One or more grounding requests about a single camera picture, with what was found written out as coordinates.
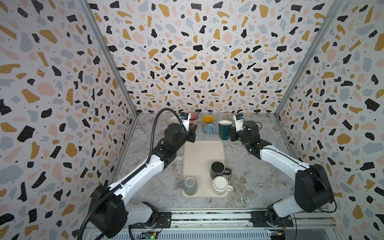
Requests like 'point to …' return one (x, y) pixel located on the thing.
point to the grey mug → (189, 185)
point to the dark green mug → (224, 126)
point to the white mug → (220, 185)
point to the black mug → (218, 168)
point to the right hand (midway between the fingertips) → (228, 124)
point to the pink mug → (193, 118)
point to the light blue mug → (208, 126)
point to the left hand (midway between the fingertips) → (194, 122)
